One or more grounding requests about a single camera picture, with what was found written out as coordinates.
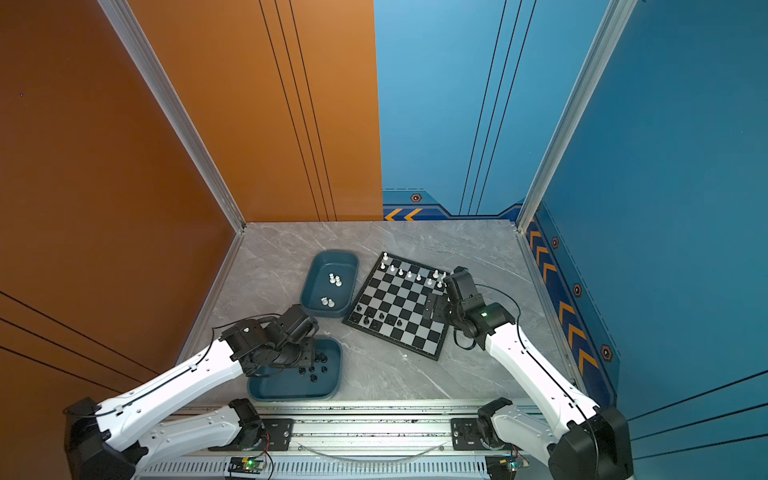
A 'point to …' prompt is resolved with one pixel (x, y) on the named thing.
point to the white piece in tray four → (331, 303)
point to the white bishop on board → (436, 275)
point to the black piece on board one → (358, 309)
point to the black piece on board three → (399, 323)
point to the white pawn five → (418, 278)
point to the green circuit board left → (246, 465)
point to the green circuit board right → (501, 467)
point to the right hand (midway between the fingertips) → (436, 307)
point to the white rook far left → (385, 257)
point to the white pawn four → (409, 274)
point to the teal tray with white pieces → (330, 283)
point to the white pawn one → (382, 266)
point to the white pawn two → (392, 268)
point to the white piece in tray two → (338, 283)
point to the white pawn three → (400, 273)
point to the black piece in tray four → (324, 369)
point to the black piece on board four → (366, 321)
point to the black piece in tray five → (313, 378)
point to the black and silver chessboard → (391, 305)
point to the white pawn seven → (439, 285)
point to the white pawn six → (429, 282)
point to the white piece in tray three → (324, 300)
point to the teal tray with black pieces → (322, 381)
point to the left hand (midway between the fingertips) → (313, 353)
